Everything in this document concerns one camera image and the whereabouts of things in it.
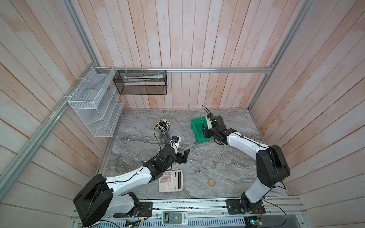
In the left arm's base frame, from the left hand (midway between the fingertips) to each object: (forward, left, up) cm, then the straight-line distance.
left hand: (183, 150), depth 81 cm
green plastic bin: (+24, -10, -7) cm, 27 cm away
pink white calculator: (-14, +7, -12) cm, 20 cm away
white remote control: (-32, +4, -11) cm, 34 cm away
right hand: (+17, -15, -2) cm, 22 cm away
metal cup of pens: (+13, +13, +2) cm, 18 cm away
